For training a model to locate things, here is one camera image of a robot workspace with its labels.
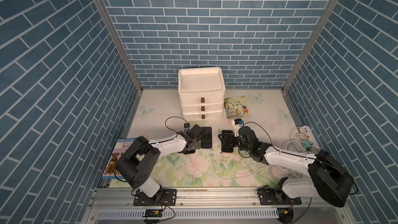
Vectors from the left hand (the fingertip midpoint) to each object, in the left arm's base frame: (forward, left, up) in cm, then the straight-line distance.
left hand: (194, 145), depth 92 cm
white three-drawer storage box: (+19, -4, +25) cm, 32 cm away
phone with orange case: (-5, +3, +2) cm, 6 cm away
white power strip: (+3, -69, +3) cm, 69 cm away
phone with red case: (-4, -16, +18) cm, 25 cm away
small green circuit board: (-33, +18, -2) cm, 38 cm away
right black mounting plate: (-27, -37, +5) cm, 46 cm away
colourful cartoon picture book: (+28, -28, +2) cm, 40 cm away
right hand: (+1, -17, +10) cm, 19 cm away
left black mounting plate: (-27, +13, +2) cm, 30 cm away
